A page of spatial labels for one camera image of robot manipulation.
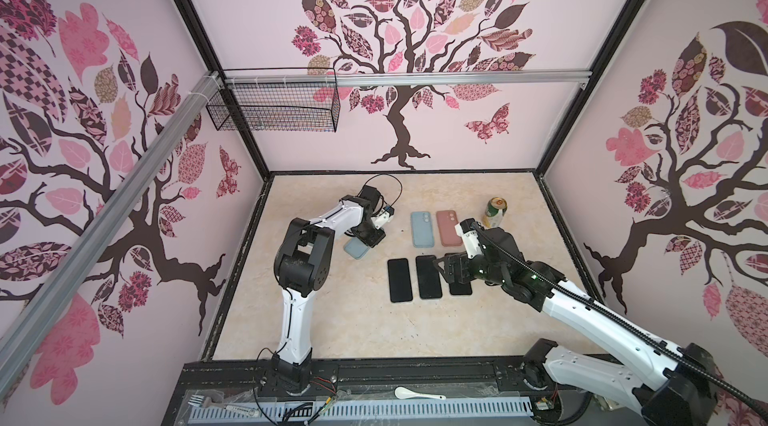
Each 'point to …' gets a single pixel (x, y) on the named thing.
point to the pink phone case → (447, 220)
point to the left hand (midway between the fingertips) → (370, 243)
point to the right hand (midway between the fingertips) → (447, 256)
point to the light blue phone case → (422, 229)
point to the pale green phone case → (355, 247)
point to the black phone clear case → (429, 281)
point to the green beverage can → (494, 211)
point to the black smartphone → (458, 288)
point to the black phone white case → (399, 280)
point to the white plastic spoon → (402, 393)
